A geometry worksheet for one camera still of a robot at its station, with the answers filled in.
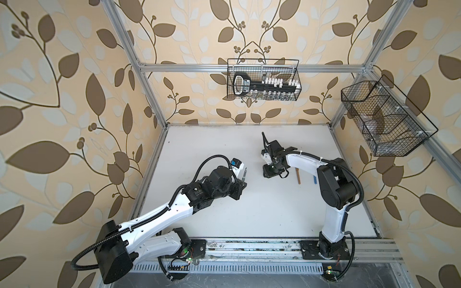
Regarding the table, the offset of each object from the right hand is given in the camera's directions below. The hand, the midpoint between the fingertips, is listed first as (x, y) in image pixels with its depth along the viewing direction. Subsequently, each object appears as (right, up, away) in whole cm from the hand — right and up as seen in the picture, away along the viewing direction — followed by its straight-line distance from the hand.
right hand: (268, 174), depth 96 cm
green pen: (-14, +2, -22) cm, 27 cm away
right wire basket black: (+47, +25, -23) cm, 57 cm away
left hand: (-13, 0, -23) cm, 26 cm away
